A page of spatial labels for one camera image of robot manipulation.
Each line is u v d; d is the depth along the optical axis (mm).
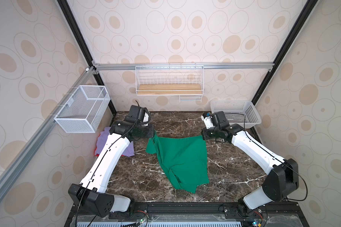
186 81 1000
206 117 744
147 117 586
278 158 454
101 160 423
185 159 887
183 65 918
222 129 614
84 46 813
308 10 685
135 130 604
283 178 419
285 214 732
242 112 1207
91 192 381
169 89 972
